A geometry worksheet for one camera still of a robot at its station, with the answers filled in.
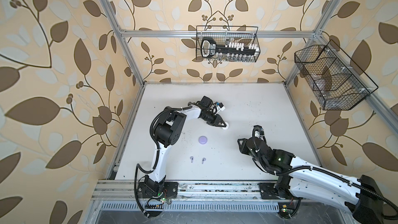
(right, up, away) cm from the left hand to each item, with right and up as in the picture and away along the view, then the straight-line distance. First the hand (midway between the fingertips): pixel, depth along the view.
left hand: (226, 124), depth 92 cm
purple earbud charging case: (-14, -9, -1) cm, 17 cm away
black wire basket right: (+51, +23, -19) cm, 59 cm away
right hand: (+5, -8, -13) cm, 16 cm away
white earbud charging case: (+1, -1, +1) cm, 2 cm away
